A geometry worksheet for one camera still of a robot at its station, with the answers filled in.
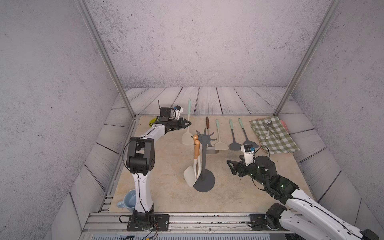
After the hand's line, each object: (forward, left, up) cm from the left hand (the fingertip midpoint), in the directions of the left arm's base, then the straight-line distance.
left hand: (192, 123), depth 96 cm
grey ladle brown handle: (-12, -11, -13) cm, 21 cm away
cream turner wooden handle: (-32, +1, -2) cm, 32 cm away
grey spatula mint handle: (-5, -38, -15) cm, 41 cm away
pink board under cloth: (+8, -68, -13) cm, 69 cm away
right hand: (-28, -21, +4) cm, 35 cm away
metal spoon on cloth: (+11, -57, -14) cm, 60 cm away
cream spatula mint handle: (-8, -18, -14) cm, 24 cm away
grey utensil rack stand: (-32, -8, -16) cm, 36 cm away
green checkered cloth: (-1, -57, -14) cm, 59 cm away
